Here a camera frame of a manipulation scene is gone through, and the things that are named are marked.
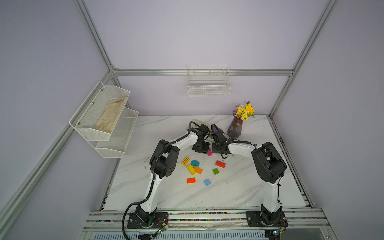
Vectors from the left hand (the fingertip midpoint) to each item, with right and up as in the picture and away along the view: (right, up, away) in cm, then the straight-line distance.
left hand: (203, 152), depth 98 cm
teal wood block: (-6, -6, -4) cm, 9 cm away
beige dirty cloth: (-3, +21, +17) cm, 27 cm away
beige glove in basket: (-52, +22, -19) cm, 59 cm away
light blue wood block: (+1, -16, -11) cm, 19 cm away
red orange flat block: (-8, -15, -10) cm, 20 cm away
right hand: (+7, +2, +3) cm, 8 cm away
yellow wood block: (-8, -10, -7) cm, 14 cm away
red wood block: (+10, -7, -5) cm, 13 cm away
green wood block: (+7, -11, -7) cm, 15 cm away
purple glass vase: (+22, +16, +3) cm, 27 cm away
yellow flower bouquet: (+24, +26, -8) cm, 36 cm away
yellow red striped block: (-12, -5, -3) cm, 13 cm away
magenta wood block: (+4, 0, -2) cm, 4 cm away
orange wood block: (-4, -10, -7) cm, 13 cm away
